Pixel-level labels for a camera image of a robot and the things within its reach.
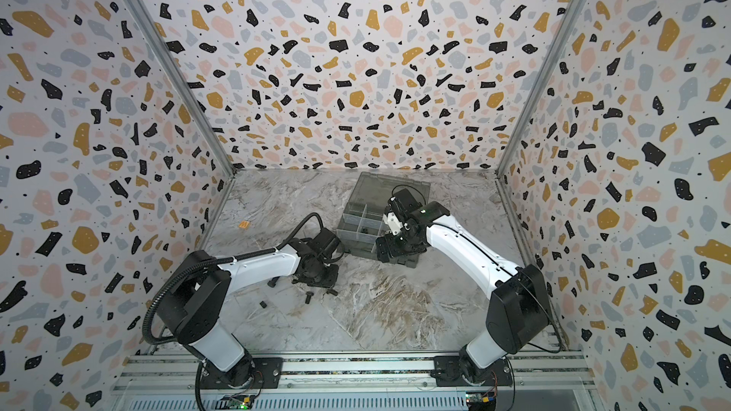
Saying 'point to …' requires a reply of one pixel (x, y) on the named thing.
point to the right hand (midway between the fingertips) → (386, 248)
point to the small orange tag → (244, 225)
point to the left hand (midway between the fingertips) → (333, 278)
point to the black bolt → (332, 291)
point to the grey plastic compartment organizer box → (362, 221)
